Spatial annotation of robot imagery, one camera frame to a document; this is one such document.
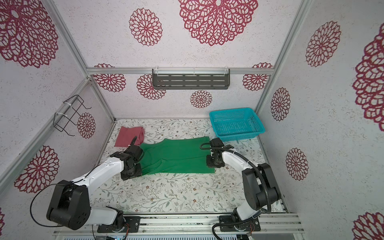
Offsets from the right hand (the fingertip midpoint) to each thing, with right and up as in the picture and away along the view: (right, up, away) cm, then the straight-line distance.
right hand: (210, 162), depth 91 cm
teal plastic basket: (+24, +25, +26) cm, 43 cm away
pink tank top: (-58, +16, +16) cm, 63 cm away
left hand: (-45, -8, -6) cm, 46 cm away
